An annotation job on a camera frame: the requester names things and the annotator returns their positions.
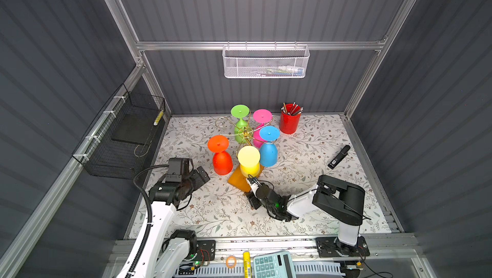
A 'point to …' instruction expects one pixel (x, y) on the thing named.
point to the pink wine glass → (262, 116)
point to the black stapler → (338, 158)
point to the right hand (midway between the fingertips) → (251, 191)
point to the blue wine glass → (268, 153)
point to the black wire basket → (118, 141)
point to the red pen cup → (290, 118)
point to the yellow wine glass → (249, 157)
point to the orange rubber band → (235, 262)
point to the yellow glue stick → (246, 264)
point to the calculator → (274, 265)
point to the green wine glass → (241, 131)
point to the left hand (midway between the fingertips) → (199, 179)
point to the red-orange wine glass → (222, 161)
